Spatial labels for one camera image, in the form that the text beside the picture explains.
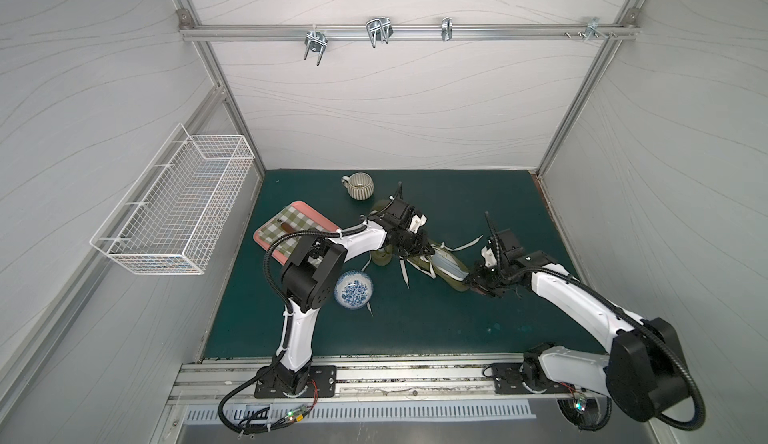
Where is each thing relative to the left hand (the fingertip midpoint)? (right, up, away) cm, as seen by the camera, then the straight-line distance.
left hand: (437, 254), depth 89 cm
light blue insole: (+4, -4, +3) cm, 7 cm away
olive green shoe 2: (-4, -2, 0) cm, 5 cm away
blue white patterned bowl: (-26, -11, 0) cm, 28 cm away
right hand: (+7, -7, -5) cm, 11 cm away
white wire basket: (-65, +13, -20) cm, 70 cm away
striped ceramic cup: (-26, +22, +23) cm, 41 cm away
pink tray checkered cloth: (-47, +11, +16) cm, 51 cm away
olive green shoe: (-17, -1, +2) cm, 18 cm away
